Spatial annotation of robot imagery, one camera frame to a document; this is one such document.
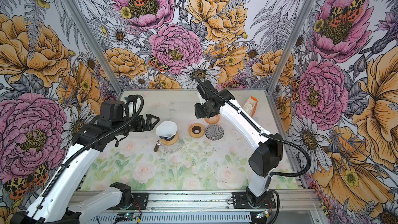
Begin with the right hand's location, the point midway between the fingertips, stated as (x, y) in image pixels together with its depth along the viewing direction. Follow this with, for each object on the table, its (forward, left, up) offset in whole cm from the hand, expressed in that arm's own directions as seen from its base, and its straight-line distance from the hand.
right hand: (201, 117), depth 79 cm
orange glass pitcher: (+14, -9, -22) cm, 28 cm away
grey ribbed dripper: (+2, -7, -18) cm, 19 cm away
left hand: (-7, +23, +5) cm, 24 cm away
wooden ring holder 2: (-8, +16, -10) cm, 21 cm away
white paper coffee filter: (-4, +17, -3) cm, 18 cm away
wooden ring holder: (+1, +3, -19) cm, 20 cm away
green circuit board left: (-38, +33, -22) cm, 55 cm away
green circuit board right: (-38, -27, -22) cm, 52 cm away
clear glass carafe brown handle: (-6, +18, -21) cm, 28 cm away
